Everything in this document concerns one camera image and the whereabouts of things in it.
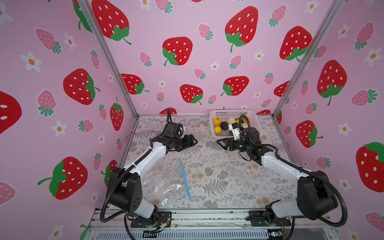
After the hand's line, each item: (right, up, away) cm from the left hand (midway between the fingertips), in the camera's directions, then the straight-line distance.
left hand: (193, 142), depth 85 cm
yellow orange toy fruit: (+17, +13, +26) cm, 34 cm away
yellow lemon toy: (+17, +7, +22) cm, 29 cm away
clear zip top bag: (-16, -25, +1) cm, 29 cm away
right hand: (+15, +1, -2) cm, 15 cm away
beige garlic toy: (+26, +14, +20) cm, 36 cm away
